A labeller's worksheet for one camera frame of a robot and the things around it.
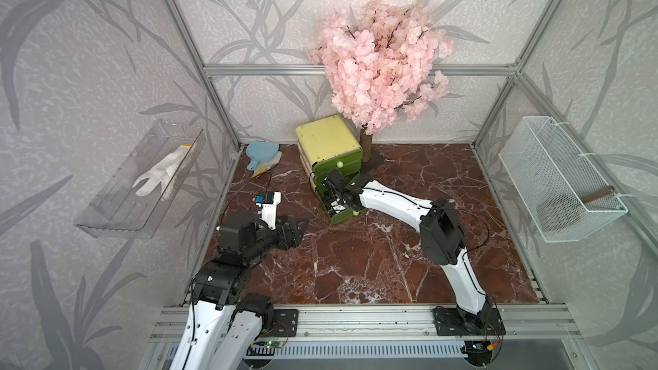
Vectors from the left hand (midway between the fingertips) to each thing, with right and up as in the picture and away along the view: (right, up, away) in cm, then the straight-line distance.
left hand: (299, 220), depth 68 cm
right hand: (+17, +8, +25) cm, 31 cm away
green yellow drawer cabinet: (+7, +21, +22) cm, 31 cm away
